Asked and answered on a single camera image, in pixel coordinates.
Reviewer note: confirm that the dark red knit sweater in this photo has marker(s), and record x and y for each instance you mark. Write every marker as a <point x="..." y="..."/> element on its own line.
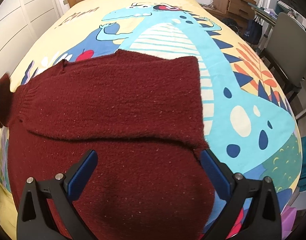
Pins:
<point x="142" y="115"/>

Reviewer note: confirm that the dark blue tote bag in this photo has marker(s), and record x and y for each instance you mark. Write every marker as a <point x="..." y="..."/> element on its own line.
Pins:
<point x="253" y="31"/>

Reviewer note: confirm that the yellow dinosaur bed cover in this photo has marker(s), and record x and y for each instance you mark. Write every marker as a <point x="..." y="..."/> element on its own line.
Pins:
<point x="248" y="122"/>

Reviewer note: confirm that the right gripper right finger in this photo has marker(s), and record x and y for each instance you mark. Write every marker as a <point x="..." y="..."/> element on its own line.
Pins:
<point x="263" y="219"/>

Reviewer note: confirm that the grey chair with dark legs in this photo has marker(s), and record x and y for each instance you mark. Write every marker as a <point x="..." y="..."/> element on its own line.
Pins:
<point x="286" y="53"/>

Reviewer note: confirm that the pink storage box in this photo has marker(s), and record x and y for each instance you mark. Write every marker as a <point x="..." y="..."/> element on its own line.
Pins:
<point x="288" y="216"/>

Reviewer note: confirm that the wooden drawer cabinet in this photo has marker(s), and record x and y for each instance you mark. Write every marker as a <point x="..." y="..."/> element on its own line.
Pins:
<point x="239" y="10"/>

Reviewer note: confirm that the grey study desk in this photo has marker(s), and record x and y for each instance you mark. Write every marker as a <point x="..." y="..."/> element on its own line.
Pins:
<point x="269" y="19"/>

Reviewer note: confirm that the white wardrobe doors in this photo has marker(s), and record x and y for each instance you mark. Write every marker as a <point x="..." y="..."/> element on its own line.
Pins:
<point x="22" y="22"/>

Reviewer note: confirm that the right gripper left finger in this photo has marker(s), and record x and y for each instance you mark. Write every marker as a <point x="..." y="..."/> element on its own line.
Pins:
<point x="35" y="220"/>

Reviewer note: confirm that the black backpack on floor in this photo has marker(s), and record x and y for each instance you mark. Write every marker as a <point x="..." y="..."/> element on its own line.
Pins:
<point x="232" y="24"/>

